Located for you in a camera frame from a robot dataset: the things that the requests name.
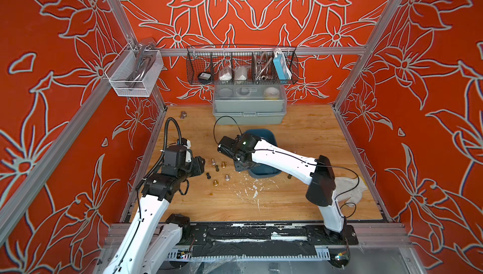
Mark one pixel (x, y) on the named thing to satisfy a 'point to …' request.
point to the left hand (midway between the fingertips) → (200, 160)
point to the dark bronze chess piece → (217, 168)
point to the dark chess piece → (208, 176)
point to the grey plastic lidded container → (254, 104)
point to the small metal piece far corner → (183, 114)
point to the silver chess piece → (213, 162)
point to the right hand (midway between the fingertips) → (240, 167)
